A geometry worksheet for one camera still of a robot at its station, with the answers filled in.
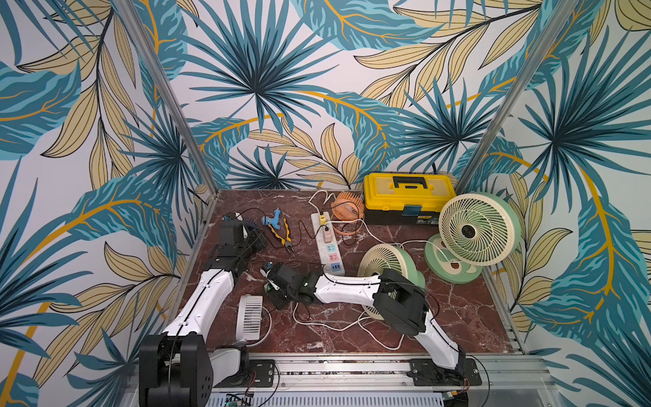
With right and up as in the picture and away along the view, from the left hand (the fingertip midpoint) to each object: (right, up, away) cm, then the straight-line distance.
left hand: (261, 236), depth 85 cm
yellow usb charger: (+20, +5, +16) cm, 26 cm away
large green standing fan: (+67, +3, -8) cm, 68 cm away
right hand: (+3, -19, +2) cm, 20 cm away
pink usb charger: (+22, -1, +12) cm, 25 cm away
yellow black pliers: (+6, -4, +16) cm, 17 cm away
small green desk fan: (+42, -6, -7) cm, 43 cm away
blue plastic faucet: (-1, +5, +21) cm, 22 cm away
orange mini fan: (+30, +8, +17) cm, 35 cm away
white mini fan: (0, -23, -13) cm, 26 cm away
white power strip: (+23, -7, +12) cm, 27 cm away
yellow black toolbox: (+52, +14, +11) cm, 55 cm away
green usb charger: (+2, -17, +2) cm, 18 cm away
